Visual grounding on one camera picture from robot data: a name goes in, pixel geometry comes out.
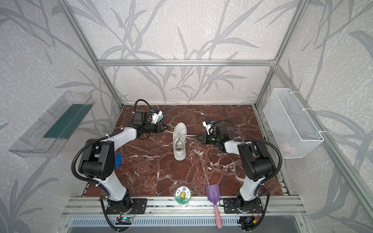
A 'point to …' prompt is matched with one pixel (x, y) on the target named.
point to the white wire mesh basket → (293, 129)
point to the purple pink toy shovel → (213, 193)
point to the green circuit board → (124, 221)
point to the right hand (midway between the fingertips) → (197, 133)
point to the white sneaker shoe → (179, 141)
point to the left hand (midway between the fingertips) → (168, 122)
